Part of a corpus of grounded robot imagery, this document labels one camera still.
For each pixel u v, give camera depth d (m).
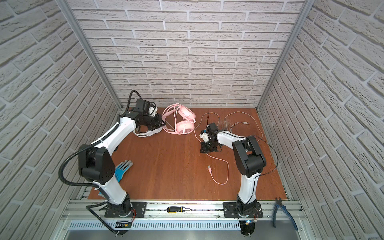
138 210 0.73
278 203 0.77
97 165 0.46
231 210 0.74
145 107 0.71
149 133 1.00
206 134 0.89
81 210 0.75
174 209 0.73
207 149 0.85
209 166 0.88
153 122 0.75
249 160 0.51
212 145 0.83
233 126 1.08
